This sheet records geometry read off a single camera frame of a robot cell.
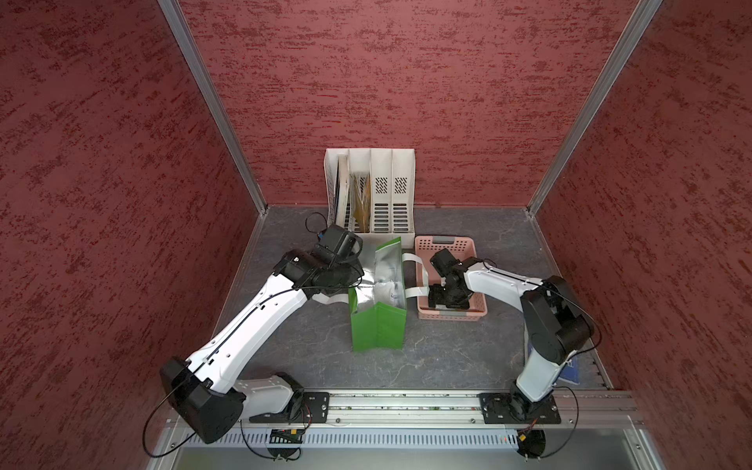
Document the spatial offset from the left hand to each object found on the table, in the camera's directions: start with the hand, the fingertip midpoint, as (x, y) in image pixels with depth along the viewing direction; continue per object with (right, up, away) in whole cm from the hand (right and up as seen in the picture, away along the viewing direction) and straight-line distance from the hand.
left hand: (355, 278), depth 74 cm
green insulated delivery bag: (+6, -10, +16) cm, 20 cm away
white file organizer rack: (+2, +29, +44) cm, 53 cm away
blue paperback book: (+61, -28, +7) cm, 67 cm away
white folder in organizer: (-7, +24, +24) cm, 34 cm away
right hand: (+26, -13, +18) cm, 34 cm away
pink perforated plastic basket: (+23, +7, +29) cm, 38 cm away
